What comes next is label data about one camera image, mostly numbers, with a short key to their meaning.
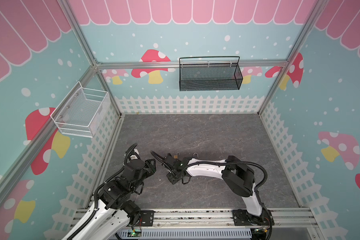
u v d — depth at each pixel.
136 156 0.60
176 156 0.96
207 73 0.94
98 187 0.51
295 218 0.76
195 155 0.97
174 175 0.68
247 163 0.46
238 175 0.53
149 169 0.54
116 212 0.63
